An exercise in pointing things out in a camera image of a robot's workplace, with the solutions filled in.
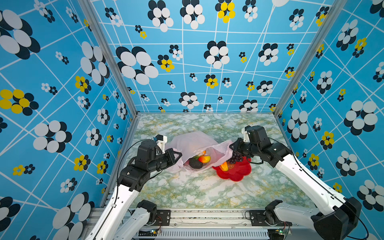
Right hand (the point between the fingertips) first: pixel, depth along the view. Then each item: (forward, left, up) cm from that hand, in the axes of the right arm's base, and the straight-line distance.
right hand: (231, 146), depth 76 cm
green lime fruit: (+4, +18, -19) cm, 27 cm away
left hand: (-7, +23, +5) cm, 25 cm away
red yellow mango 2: (+1, +13, -17) cm, 22 cm away
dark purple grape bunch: (+2, -6, -17) cm, 18 cm away
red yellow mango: (-3, +1, -18) cm, 19 cm away
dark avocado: (-1, +19, -18) cm, 26 cm away
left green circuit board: (-35, +41, -23) cm, 59 cm away
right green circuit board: (-35, -20, -23) cm, 46 cm away
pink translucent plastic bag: (+2, +21, -2) cm, 21 cm away
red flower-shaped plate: (-5, -6, -22) cm, 23 cm away
